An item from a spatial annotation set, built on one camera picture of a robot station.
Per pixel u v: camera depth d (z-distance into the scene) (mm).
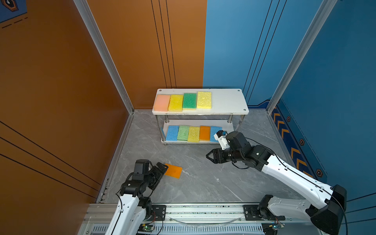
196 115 740
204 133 962
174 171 860
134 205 514
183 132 963
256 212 725
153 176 691
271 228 698
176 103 740
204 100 763
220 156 626
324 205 389
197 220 725
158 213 738
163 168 736
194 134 962
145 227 708
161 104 734
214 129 989
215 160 634
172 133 967
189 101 744
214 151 639
